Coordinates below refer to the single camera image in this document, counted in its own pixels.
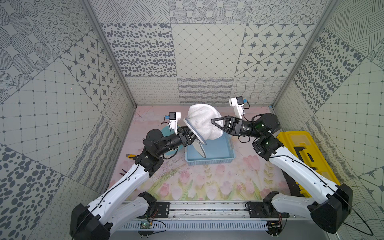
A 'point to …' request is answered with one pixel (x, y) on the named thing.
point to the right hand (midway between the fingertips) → (210, 123)
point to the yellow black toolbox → (300, 145)
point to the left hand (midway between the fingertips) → (199, 125)
